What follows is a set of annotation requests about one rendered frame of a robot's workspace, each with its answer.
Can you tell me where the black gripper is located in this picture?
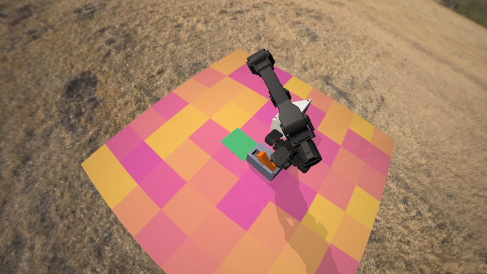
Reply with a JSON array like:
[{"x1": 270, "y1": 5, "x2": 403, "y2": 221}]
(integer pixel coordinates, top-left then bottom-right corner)
[{"x1": 265, "y1": 129, "x2": 311, "y2": 173}]

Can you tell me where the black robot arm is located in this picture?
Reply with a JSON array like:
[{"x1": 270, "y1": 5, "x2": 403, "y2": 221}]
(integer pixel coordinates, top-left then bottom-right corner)
[{"x1": 246, "y1": 48, "x2": 322, "y2": 170}]

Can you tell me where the orange l-shaped part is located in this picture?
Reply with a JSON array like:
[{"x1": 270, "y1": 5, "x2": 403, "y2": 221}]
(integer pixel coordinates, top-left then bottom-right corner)
[{"x1": 256, "y1": 151, "x2": 277, "y2": 172}]

